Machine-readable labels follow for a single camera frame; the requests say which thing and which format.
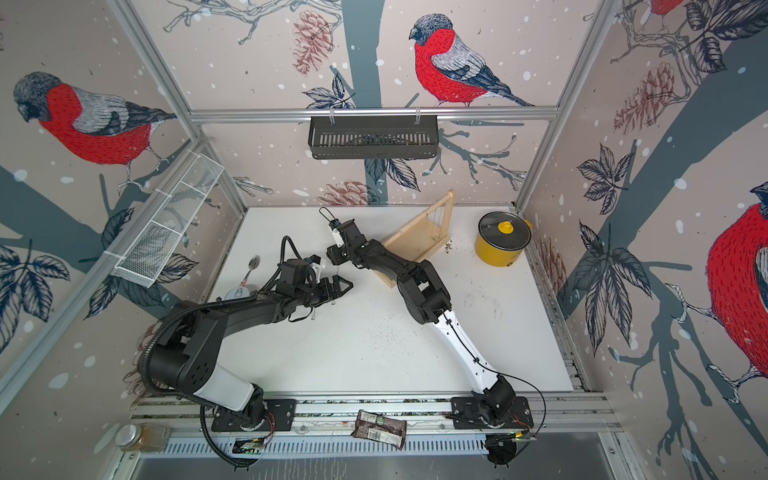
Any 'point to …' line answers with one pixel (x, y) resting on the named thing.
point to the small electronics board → (248, 445)
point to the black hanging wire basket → (373, 137)
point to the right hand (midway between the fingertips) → (335, 247)
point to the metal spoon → (252, 265)
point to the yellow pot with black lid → (501, 237)
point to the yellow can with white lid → (237, 292)
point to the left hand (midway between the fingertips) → (348, 284)
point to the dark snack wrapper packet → (381, 428)
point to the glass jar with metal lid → (143, 437)
